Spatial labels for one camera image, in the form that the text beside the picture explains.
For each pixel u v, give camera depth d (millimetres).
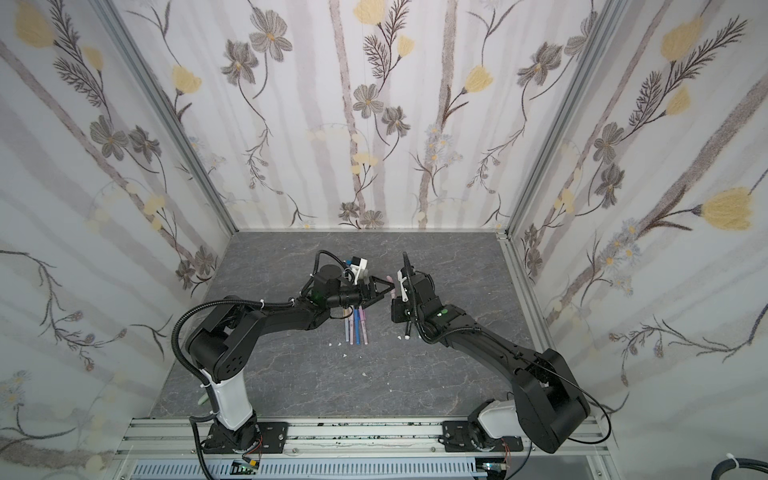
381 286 807
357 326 933
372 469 702
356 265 843
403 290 764
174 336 479
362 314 956
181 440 779
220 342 502
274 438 734
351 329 929
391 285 823
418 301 644
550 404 418
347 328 930
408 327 930
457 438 733
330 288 732
